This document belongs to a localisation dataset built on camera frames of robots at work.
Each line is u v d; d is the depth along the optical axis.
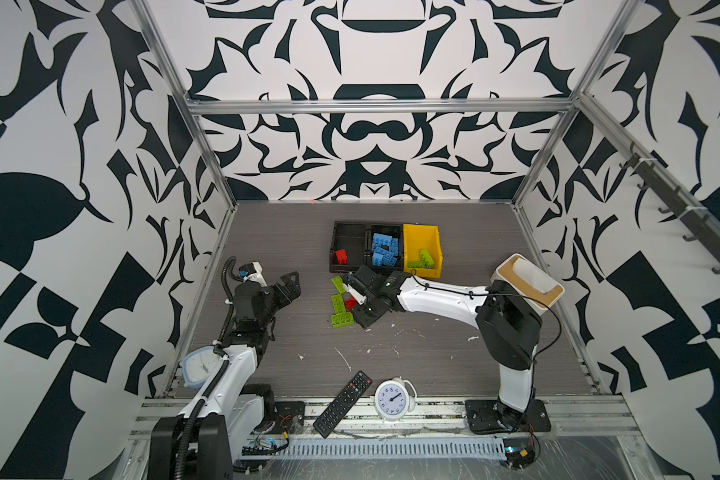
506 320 0.52
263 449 0.73
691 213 0.58
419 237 1.06
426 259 1.01
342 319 0.89
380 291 0.66
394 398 0.75
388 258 0.99
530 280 0.93
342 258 1.01
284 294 0.76
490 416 0.74
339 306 0.92
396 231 1.06
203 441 0.40
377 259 0.97
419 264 1.01
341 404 0.75
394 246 1.06
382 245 1.04
